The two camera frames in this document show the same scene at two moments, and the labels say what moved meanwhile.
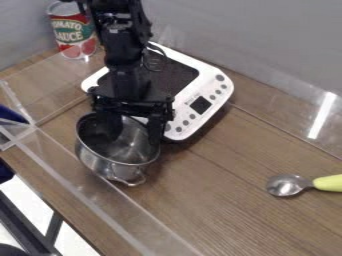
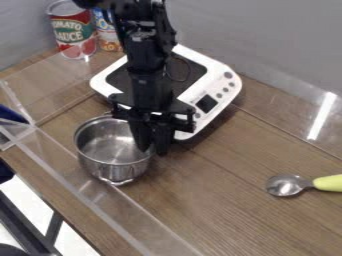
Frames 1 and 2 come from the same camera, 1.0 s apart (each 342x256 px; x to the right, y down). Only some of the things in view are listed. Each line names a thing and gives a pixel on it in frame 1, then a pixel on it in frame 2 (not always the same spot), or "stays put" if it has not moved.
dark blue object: [11, 113] stays put
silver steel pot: [120, 159] stays put
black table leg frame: [29, 239] stays put
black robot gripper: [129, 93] → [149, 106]
